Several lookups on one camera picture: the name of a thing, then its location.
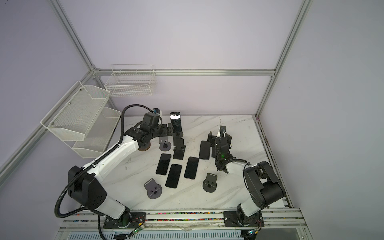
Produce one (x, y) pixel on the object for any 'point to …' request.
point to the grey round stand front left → (154, 190)
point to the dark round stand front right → (209, 184)
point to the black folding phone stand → (179, 150)
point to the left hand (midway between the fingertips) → (164, 128)
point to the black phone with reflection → (163, 163)
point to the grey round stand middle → (165, 145)
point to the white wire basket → (127, 80)
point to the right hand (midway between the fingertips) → (217, 132)
